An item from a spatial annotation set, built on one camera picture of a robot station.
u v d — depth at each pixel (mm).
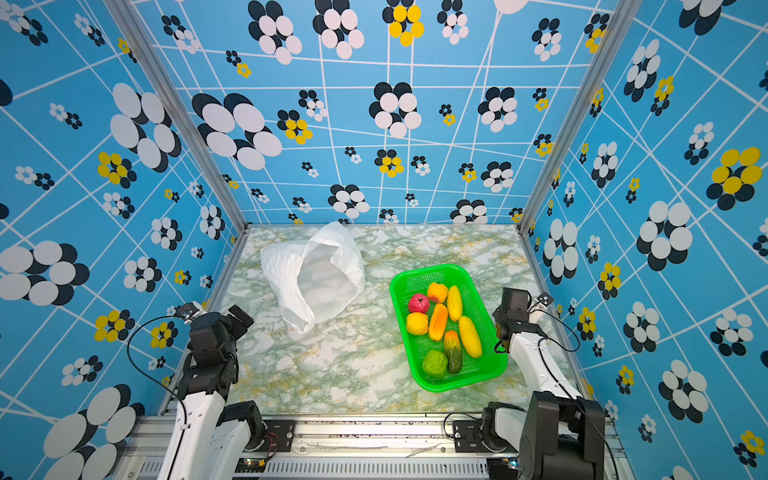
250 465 722
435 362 789
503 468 695
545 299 734
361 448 723
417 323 866
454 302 935
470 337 853
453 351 829
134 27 707
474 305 886
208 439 501
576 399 423
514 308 666
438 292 956
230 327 627
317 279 1046
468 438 722
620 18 685
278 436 725
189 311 655
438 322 887
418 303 911
